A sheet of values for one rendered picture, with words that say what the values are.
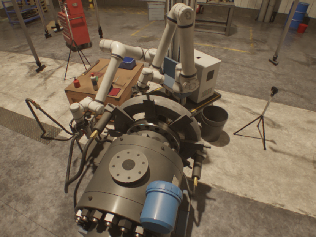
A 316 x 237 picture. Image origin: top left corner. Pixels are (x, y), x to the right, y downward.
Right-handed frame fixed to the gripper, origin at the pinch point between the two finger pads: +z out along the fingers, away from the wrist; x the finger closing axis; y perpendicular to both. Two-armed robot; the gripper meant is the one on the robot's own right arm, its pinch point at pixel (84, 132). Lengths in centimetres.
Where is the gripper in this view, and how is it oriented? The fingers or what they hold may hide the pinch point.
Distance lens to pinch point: 190.7
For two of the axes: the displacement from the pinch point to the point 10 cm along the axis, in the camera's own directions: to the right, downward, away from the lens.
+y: 7.3, 4.6, -5.1
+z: 0.0, 7.4, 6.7
